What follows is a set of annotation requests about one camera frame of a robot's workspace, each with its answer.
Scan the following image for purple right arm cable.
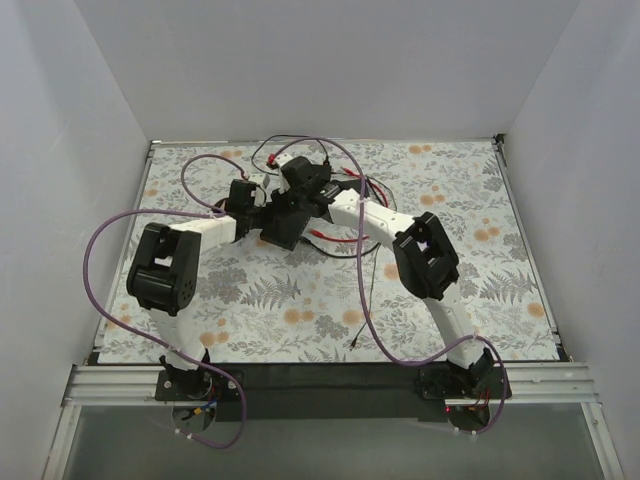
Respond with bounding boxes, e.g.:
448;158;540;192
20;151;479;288
267;137;511;437

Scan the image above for red ethernet cable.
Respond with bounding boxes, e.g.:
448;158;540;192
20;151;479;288
309;164;391;246

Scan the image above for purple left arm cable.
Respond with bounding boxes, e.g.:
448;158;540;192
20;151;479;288
85;153;250;448

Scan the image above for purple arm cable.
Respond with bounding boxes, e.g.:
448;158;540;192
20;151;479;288
267;137;511;437
85;153;250;448

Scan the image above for black network switch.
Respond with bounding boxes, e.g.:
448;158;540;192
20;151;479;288
260;203;311;251

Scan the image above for thin black power cable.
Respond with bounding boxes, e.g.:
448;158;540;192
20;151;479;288
250;132;334;174

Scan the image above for floral patterned table mat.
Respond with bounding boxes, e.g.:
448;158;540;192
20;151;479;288
127;140;559;362

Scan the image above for thin dark green cable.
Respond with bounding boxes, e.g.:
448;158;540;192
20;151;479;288
349;189;401;351

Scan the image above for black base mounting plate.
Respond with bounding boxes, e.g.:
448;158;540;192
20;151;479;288
154;367;514;424

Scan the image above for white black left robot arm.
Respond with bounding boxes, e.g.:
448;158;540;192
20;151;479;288
126;174;269;399

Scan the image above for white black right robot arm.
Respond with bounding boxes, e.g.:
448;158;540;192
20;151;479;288
261;153;498;396

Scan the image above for aluminium frame rail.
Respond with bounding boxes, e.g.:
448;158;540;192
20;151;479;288
63;362;599;405

